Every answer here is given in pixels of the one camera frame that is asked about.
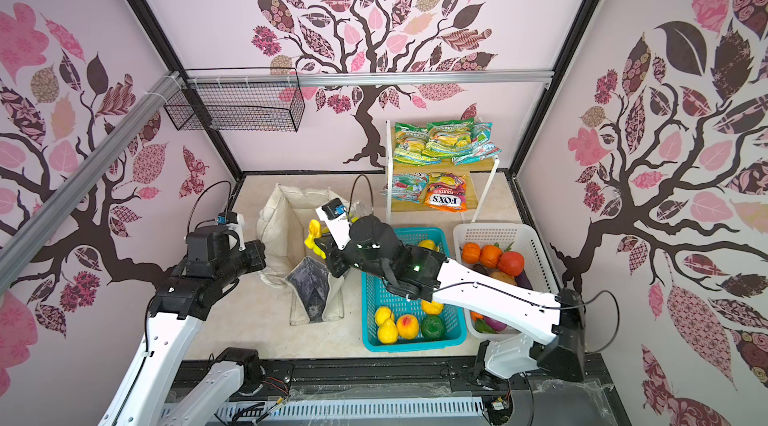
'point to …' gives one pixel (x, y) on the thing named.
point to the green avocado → (432, 327)
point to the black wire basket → (239, 99)
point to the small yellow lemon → (383, 313)
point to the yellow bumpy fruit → (433, 307)
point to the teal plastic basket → (375, 295)
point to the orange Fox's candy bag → (446, 191)
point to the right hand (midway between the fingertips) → (319, 236)
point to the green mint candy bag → (409, 187)
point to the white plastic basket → (537, 266)
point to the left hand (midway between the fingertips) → (264, 251)
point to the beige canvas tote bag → (315, 292)
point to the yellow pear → (387, 333)
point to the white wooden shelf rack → (441, 166)
